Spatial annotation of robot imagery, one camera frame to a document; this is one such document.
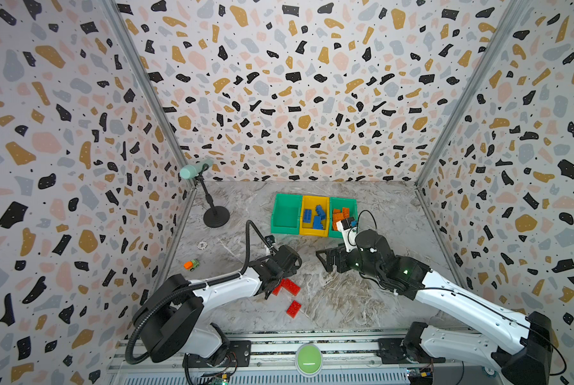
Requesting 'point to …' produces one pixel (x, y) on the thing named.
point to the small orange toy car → (192, 265)
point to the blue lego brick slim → (307, 216)
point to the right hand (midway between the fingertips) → (330, 250)
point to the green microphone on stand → (219, 215)
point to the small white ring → (204, 243)
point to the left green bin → (286, 214)
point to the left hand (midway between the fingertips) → (291, 263)
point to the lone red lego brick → (293, 309)
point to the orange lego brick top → (337, 216)
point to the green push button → (309, 360)
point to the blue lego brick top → (320, 212)
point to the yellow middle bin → (306, 203)
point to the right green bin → (341, 204)
